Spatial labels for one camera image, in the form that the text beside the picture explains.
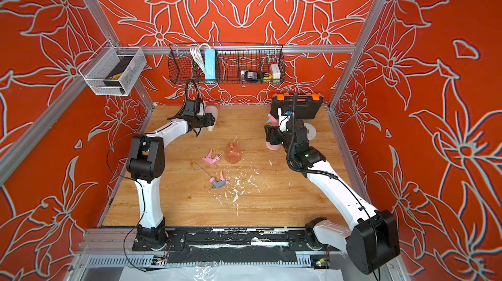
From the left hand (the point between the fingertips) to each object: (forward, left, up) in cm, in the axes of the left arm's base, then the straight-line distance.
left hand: (212, 117), depth 103 cm
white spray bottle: (+7, +1, -2) cm, 8 cm away
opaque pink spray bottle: (-11, -35, -9) cm, 37 cm away
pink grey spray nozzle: (-33, -9, -9) cm, 35 cm away
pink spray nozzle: (-22, -3, -8) cm, 24 cm away
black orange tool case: (+4, -50, +8) cm, 51 cm away
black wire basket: (+18, -10, +24) cm, 32 cm away
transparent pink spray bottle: (-17, -13, -8) cm, 23 cm away
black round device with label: (+12, -20, +20) cm, 31 cm away
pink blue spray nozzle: (-8, -32, +9) cm, 34 cm away
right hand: (-17, -29, +17) cm, 38 cm away
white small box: (+11, -33, +23) cm, 41 cm away
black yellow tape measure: (+12, -29, +19) cm, 37 cm away
